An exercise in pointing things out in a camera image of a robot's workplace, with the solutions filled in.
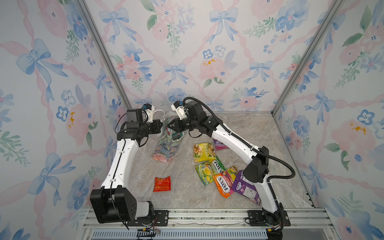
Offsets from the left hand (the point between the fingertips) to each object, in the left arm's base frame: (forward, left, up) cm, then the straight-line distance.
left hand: (162, 122), depth 79 cm
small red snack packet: (-24, +1, -26) cm, 35 cm away
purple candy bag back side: (-26, -44, -23) cm, 57 cm away
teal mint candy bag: (-5, -4, -1) cm, 6 cm away
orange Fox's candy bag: (-23, -34, -25) cm, 48 cm away
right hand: (-3, -3, +1) cm, 4 cm away
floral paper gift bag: (-8, -3, -8) cm, 12 cm away
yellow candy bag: (-4, -23, -24) cm, 33 cm away
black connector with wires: (-46, +6, -30) cm, 55 cm away
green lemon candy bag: (-16, -24, -24) cm, 38 cm away
